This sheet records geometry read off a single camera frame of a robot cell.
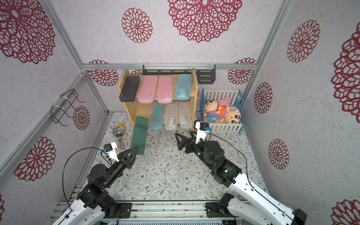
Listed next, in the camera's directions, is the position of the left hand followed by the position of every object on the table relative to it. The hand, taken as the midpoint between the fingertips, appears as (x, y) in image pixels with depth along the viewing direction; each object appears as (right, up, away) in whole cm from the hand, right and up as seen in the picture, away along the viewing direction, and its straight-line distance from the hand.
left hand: (138, 148), depth 70 cm
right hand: (+24, +8, -4) cm, 26 cm away
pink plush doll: (+45, +25, +35) cm, 62 cm away
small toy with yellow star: (-23, +7, +30) cm, 38 cm away
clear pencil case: (+16, +16, +15) cm, 27 cm away
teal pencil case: (+7, +17, +16) cm, 24 cm away
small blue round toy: (+31, +14, +18) cm, 39 cm away
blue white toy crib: (+68, +30, +43) cm, 86 cm away
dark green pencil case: (+1, +7, +1) cm, 7 cm away
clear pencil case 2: (+25, +18, +17) cm, 35 cm away
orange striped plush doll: (+55, +19, +32) cm, 66 cm away
